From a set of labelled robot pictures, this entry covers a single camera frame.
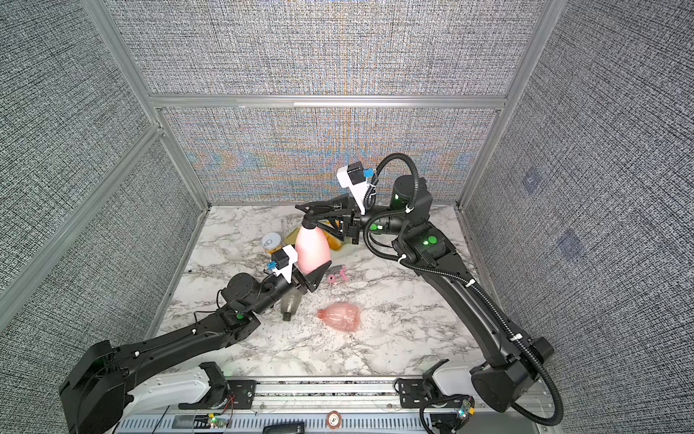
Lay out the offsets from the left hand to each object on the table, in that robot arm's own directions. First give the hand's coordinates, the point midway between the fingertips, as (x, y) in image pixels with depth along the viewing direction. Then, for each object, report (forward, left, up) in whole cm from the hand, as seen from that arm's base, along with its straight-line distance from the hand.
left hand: (325, 250), depth 65 cm
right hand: (-1, +1, +15) cm, 15 cm away
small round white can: (+23, +22, -28) cm, 42 cm away
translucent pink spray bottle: (-4, -4, -32) cm, 32 cm away
